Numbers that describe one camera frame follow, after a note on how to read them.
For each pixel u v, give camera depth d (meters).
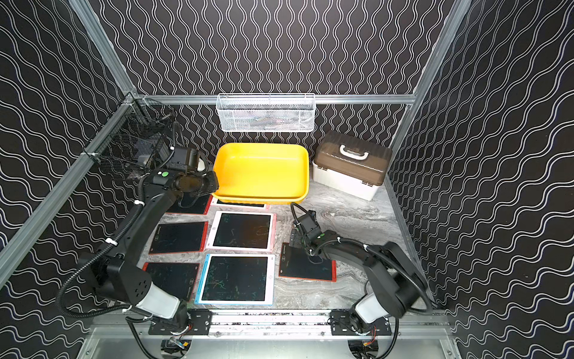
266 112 1.26
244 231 0.95
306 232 0.70
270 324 0.76
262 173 0.88
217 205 1.06
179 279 0.85
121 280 0.42
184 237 0.94
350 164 0.95
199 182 0.67
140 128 0.98
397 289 0.44
